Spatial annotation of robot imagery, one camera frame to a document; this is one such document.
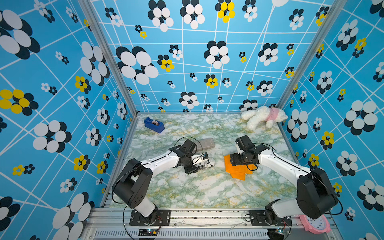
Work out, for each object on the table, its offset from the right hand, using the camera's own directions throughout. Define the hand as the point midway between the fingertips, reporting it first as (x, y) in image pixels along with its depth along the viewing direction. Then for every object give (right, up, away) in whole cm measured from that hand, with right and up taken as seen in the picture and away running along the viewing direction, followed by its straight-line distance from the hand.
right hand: (238, 159), depth 89 cm
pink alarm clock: (+32, -27, -19) cm, 46 cm away
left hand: (-25, -3, +1) cm, 26 cm away
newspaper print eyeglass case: (-23, -2, -4) cm, 23 cm away
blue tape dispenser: (-56, +21, +16) cm, 62 cm away
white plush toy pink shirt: (+27, +28, +17) cm, 43 cm away
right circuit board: (+12, -31, -19) cm, 38 cm away
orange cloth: (-1, -8, 0) cm, 8 cm away
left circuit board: (-49, -32, -17) cm, 61 cm away
